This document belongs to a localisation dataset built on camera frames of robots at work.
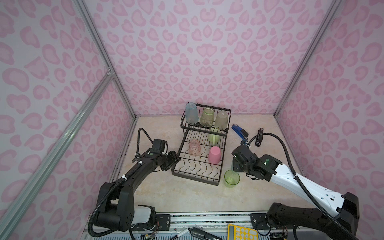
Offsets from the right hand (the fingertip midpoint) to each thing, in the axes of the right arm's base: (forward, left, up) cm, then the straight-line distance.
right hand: (236, 163), depth 77 cm
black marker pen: (-30, +19, -9) cm, 36 cm away
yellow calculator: (-28, +1, -13) cm, 31 cm away
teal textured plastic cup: (+25, +24, +10) cm, 37 cm away
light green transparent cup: (+21, +15, +10) cm, 28 cm away
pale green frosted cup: (+22, +7, +8) cm, 24 cm away
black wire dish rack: (+10, +19, -14) cm, 25 cm away
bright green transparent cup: (-2, +1, -15) cm, 15 cm away
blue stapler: (+30, -10, -14) cm, 35 cm away
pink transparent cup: (+15, +23, -10) cm, 29 cm away
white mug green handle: (+19, +10, -7) cm, 23 cm away
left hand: (+5, +31, -6) cm, 32 cm away
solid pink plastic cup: (+8, +11, -6) cm, 14 cm away
